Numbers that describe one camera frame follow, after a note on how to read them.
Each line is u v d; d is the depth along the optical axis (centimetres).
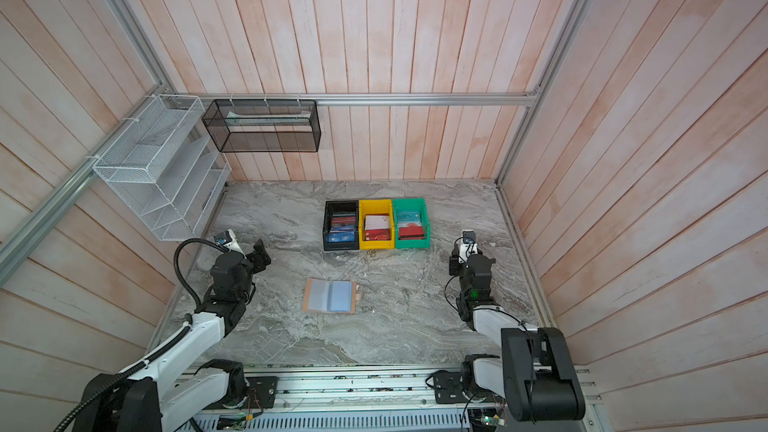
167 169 73
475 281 67
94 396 39
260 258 78
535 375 42
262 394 73
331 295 90
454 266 80
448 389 73
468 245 74
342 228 104
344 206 111
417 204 104
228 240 72
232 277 64
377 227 104
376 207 104
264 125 97
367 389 75
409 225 105
